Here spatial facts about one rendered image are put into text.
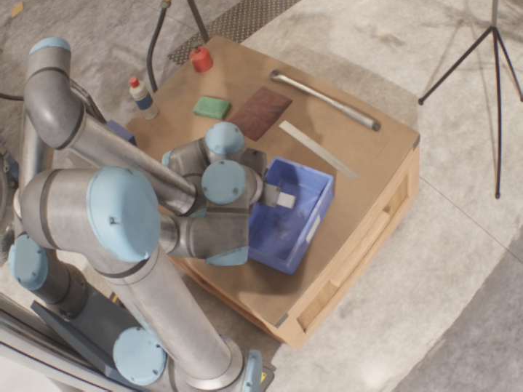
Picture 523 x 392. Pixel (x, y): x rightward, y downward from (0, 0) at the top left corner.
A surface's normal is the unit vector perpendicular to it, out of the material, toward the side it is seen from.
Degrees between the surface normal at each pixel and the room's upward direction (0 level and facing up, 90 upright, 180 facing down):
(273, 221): 0
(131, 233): 83
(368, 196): 0
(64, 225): 45
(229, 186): 19
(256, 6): 0
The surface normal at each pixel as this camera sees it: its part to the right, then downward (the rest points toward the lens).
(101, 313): -0.19, -0.48
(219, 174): -0.22, -0.17
